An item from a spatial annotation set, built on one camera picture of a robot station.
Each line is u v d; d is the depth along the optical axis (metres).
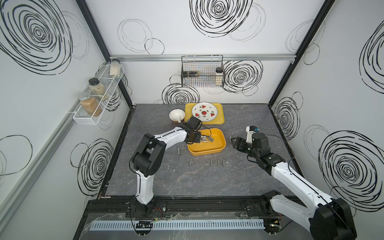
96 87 0.70
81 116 0.68
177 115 1.11
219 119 1.11
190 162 0.89
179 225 0.77
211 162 0.89
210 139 0.99
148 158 0.50
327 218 0.40
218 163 0.89
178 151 0.94
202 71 0.89
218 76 0.84
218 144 0.97
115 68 0.86
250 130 0.75
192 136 0.81
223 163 0.89
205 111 1.15
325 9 0.73
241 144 0.72
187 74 0.94
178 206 0.76
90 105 0.64
